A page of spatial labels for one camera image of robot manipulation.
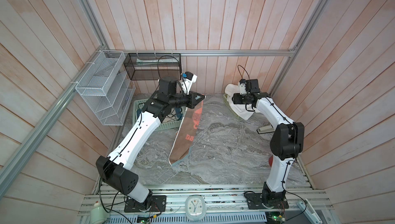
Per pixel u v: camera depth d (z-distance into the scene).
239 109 1.01
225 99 1.09
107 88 0.71
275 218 0.71
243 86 0.86
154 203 0.73
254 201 0.73
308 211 0.70
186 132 0.81
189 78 0.60
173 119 1.04
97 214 0.66
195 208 0.70
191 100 0.59
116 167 0.40
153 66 1.07
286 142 0.52
